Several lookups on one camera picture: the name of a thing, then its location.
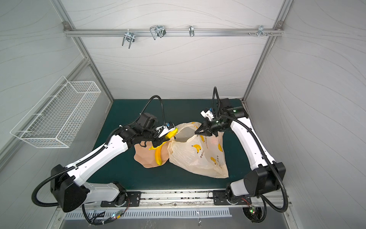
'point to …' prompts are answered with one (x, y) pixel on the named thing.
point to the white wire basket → (56, 119)
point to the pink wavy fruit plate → (147, 158)
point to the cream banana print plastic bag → (197, 153)
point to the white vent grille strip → (158, 215)
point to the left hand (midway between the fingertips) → (169, 133)
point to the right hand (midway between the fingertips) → (198, 130)
